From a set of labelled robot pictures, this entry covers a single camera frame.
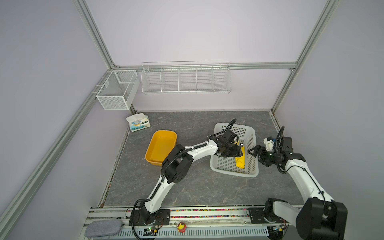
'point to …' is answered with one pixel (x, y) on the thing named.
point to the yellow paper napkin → (240, 161)
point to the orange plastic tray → (161, 143)
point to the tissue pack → (138, 121)
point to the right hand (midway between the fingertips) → (253, 155)
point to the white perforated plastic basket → (246, 136)
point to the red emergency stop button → (182, 227)
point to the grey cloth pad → (102, 227)
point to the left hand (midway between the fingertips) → (240, 157)
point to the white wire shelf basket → (186, 77)
